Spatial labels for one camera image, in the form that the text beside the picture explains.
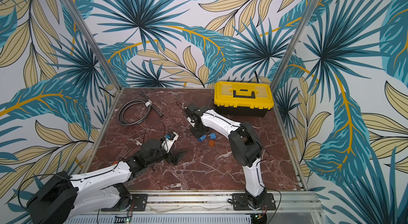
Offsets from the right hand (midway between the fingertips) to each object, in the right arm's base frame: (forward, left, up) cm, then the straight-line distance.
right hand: (200, 132), depth 92 cm
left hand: (-11, +11, +4) cm, 16 cm away
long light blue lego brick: (-1, -7, -3) cm, 8 cm away
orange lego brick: (-5, -6, -4) cm, 9 cm away
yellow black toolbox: (+15, -25, +11) cm, 31 cm away
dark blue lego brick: (-5, -1, +2) cm, 5 cm away
